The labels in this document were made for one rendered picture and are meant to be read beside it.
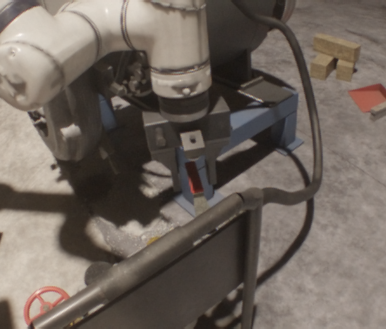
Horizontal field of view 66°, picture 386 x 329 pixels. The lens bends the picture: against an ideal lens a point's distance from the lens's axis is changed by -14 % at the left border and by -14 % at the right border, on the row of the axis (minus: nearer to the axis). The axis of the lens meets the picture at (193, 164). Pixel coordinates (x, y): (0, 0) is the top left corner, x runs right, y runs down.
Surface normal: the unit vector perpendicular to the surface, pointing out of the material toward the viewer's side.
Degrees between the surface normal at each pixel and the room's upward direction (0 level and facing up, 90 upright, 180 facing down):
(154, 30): 90
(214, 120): 90
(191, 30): 90
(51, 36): 50
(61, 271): 0
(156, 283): 90
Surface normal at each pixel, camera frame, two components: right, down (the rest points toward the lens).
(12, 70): -0.14, 0.60
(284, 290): -0.10, -0.77
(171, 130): 0.18, 0.61
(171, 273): 0.63, 0.44
